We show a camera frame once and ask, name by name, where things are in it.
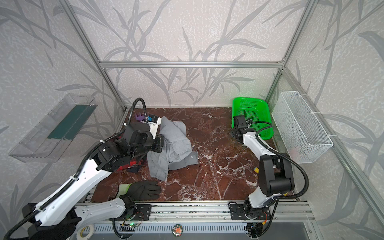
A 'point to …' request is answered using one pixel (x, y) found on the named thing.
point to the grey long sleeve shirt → (176, 151)
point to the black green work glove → (140, 190)
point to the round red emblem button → (177, 230)
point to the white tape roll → (88, 236)
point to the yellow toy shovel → (256, 170)
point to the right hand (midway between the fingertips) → (235, 128)
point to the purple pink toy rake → (140, 117)
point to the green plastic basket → (255, 110)
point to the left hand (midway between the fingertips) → (169, 133)
